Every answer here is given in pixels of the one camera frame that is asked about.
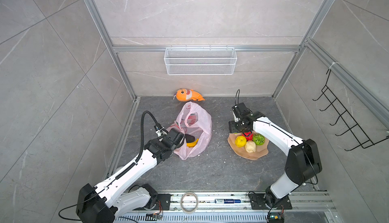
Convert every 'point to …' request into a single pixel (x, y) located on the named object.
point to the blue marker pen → (227, 201)
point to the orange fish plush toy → (184, 95)
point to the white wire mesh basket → (200, 61)
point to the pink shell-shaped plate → (261, 150)
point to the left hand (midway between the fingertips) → (174, 139)
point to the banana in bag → (192, 144)
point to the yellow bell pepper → (240, 141)
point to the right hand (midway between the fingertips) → (236, 127)
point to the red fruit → (248, 136)
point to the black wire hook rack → (364, 141)
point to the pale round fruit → (250, 146)
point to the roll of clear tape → (181, 200)
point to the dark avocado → (189, 138)
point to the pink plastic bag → (195, 123)
